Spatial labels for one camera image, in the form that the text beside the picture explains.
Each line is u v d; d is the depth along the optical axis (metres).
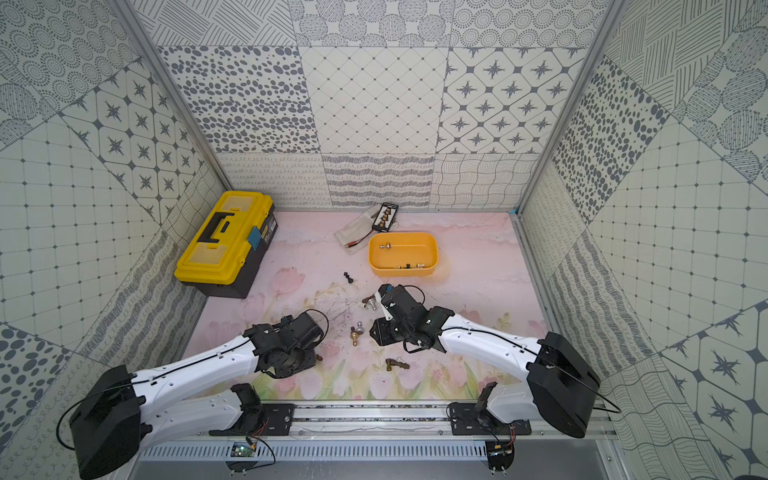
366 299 0.95
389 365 0.82
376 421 0.76
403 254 1.05
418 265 1.04
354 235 1.11
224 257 0.86
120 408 0.41
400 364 0.82
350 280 1.01
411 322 0.61
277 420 0.73
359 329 0.88
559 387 0.41
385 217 1.15
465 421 0.73
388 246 1.07
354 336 0.88
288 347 0.61
